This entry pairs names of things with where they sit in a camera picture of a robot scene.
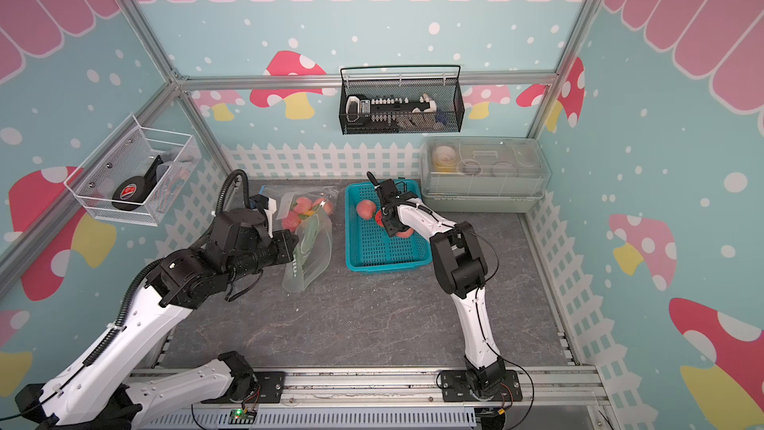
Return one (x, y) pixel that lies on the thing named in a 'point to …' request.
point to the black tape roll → (130, 191)
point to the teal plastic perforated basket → (368, 246)
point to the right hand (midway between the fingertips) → (400, 223)
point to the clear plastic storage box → (482, 174)
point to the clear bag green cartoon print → (315, 237)
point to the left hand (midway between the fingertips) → (298, 244)
